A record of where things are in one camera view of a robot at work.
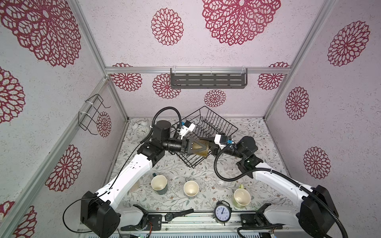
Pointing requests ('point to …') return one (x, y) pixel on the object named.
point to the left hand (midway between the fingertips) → (203, 151)
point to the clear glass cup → (222, 185)
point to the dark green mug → (159, 183)
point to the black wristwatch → (169, 216)
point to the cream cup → (191, 188)
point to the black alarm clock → (222, 212)
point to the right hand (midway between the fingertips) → (200, 137)
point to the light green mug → (242, 197)
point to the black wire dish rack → (207, 125)
